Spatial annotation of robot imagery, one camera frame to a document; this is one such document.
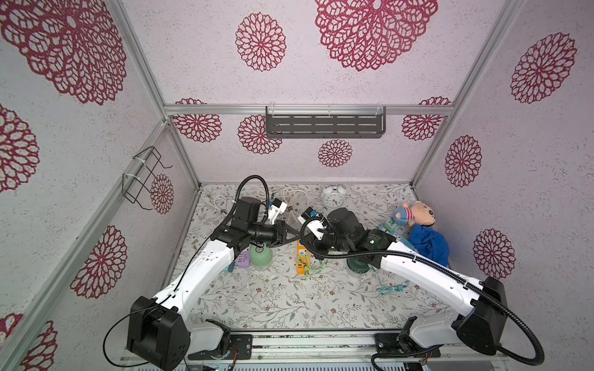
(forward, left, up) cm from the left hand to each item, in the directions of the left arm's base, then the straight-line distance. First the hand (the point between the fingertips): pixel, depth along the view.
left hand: (300, 238), depth 72 cm
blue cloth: (+9, -52, -20) cm, 56 cm away
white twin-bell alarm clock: (+32, -16, -17) cm, 40 cm away
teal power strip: (+18, -46, -26) cm, 56 cm away
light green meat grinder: (+1, +14, -14) cm, 20 cm away
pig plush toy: (+23, -51, -19) cm, 59 cm away
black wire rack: (+15, +54, +7) cm, 56 cm away
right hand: (+1, 0, -1) cm, 2 cm away
